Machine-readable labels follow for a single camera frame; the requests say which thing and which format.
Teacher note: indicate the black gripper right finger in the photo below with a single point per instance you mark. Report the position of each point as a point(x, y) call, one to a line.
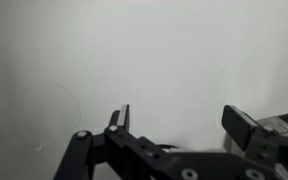
point(239, 128)

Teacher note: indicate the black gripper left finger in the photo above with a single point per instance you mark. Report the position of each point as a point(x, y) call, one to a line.
point(84, 156)

